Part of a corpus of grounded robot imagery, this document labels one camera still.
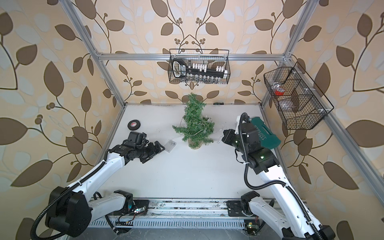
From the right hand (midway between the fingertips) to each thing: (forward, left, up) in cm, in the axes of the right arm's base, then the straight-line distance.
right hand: (223, 131), depth 72 cm
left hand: (0, +35, -15) cm, 38 cm away
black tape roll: (+27, +59, -25) cm, 70 cm away
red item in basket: (+21, -33, +5) cm, 40 cm away
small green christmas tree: (+2, +13, +2) cm, 13 cm away
